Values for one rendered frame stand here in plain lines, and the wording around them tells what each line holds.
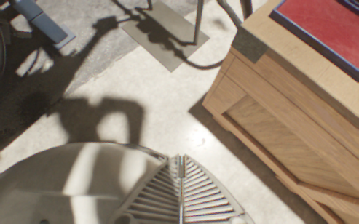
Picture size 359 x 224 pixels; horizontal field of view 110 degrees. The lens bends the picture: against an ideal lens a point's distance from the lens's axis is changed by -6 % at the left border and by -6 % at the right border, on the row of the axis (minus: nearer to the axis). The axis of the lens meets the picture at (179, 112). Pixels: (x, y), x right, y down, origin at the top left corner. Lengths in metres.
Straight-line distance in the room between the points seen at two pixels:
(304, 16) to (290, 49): 0.07
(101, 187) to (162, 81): 0.53
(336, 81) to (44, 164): 0.54
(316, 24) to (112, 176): 0.43
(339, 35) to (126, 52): 0.79
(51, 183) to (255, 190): 0.68
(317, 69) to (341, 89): 0.04
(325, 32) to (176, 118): 0.53
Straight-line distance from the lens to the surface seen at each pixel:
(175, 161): 0.17
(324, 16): 0.34
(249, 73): 0.30
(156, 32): 0.89
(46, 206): 0.48
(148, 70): 0.76
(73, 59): 0.98
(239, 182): 0.70
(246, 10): 0.52
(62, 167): 0.38
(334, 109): 0.29
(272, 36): 0.26
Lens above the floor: 0.64
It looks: 76 degrees down
